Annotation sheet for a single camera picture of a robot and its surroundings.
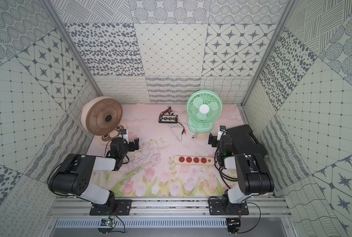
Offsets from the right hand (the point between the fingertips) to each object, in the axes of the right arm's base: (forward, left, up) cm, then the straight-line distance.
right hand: (218, 134), depth 95 cm
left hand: (-2, +59, 0) cm, 59 cm away
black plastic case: (-4, -17, -2) cm, 17 cm away
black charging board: (+17, +35, -5) cm, 39 cm away
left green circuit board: (-49, +60, -7) cm, 77 cm away
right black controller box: (-46, -2, -10) cm, 47 cm away
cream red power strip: (-16, +16, -4) cm, 23 cm away
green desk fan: (+9, +10, +17) cm, 22 cm away
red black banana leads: (+8, +23, -6) cm, 25 cm away
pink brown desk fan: (-2, +68, +20) cm, 71 cm away
